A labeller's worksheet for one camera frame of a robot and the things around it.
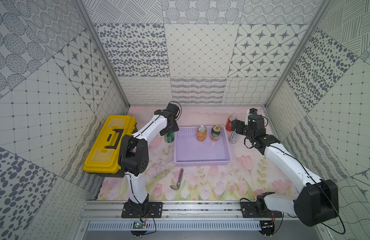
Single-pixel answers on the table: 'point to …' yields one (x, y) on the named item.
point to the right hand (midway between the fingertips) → (239, 125)
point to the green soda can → (169, 137)
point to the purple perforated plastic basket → (188, 152)
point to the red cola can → (229, 123)
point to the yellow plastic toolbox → (104, 158)
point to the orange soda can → (201, 133)
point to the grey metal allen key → (176, 187)
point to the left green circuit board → (139, 224)
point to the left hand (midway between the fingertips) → (170, 127)
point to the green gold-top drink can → (215, 132)
